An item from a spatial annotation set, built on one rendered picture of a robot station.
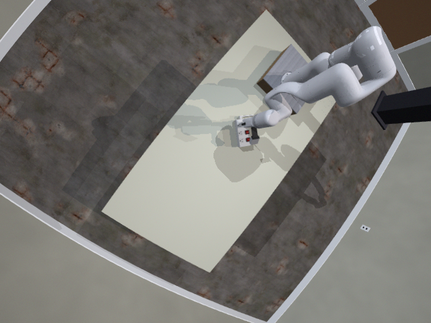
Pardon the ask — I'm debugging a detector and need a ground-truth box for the white power strip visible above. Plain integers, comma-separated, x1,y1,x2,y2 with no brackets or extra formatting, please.
234,115,253,147

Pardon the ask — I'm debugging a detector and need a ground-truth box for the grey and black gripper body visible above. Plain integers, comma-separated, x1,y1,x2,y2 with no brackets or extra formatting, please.
242,117,255,128

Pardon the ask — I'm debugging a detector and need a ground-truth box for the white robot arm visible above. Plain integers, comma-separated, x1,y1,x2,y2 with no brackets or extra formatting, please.
249,26,396,145

